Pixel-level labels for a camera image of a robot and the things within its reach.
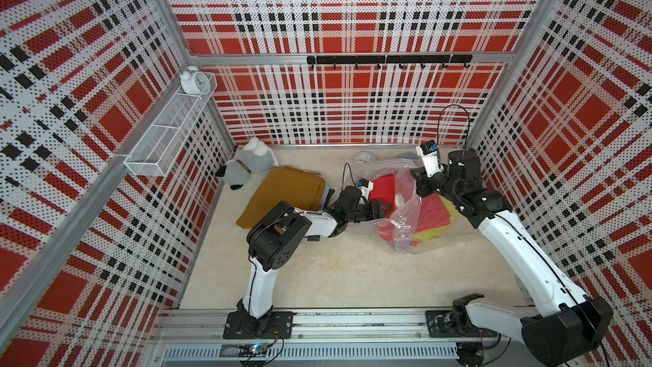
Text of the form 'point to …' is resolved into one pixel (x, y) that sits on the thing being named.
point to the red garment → (412, 213)
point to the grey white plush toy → (255, 155)
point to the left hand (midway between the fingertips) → (391, 208)
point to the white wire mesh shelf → (156, 150)
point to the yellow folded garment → (433, 234)
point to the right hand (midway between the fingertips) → (417, 170)
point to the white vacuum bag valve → (399, 200)
